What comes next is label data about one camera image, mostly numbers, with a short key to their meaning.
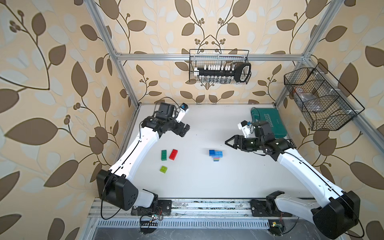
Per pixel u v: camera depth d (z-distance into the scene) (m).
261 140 0.59
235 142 0.67
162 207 0.74
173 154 0.92
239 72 0.84
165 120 0.57
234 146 0.68
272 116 1.06
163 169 0.87
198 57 0.91
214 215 0.74
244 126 0.71
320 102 0.71
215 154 0.85
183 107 0.69
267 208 0.68
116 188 0.40
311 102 0.70
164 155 0.92
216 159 0.91
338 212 0.37
